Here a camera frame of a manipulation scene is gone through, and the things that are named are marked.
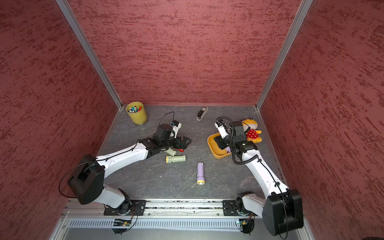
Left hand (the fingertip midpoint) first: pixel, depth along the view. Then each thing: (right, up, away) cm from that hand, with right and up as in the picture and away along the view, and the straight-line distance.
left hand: (183, 142), depth 85 cm
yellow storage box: (+20, -7, +12) cm, 25 cm away
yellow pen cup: (-32, +14, +16) cm, 39 cm away
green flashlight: (-8, -7, +5) cm, 12 cm away
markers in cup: (-37, +20, +19) cm, 46 cm away
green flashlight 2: (-8, -11, +3) cm, 14 cm away
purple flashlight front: (+10, -20, -4) cm, 23 cm away
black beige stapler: (+11, +18, +27) cm, 35 cm away
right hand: (+20, +2, -1) cm, 20 cm away
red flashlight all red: (-2, -7, +9) cm, 12 cm away
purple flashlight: (+23, -1, -14) cm, 27 cm away
